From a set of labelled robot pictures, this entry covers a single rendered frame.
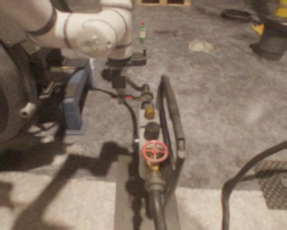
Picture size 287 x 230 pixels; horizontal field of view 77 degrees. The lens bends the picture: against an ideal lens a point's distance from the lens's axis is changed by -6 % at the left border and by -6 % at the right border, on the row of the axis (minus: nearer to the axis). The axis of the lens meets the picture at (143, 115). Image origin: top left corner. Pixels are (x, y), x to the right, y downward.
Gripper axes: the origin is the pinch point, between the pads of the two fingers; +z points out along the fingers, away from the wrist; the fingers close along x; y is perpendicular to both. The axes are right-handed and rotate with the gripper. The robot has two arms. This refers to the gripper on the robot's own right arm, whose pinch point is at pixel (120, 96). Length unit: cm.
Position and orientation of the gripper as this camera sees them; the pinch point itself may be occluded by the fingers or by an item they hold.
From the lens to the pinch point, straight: 73.6
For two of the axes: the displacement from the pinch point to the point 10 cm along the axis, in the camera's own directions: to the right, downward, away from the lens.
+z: -0.3, 7.3, 6.8
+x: 0.4, 6.8, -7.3
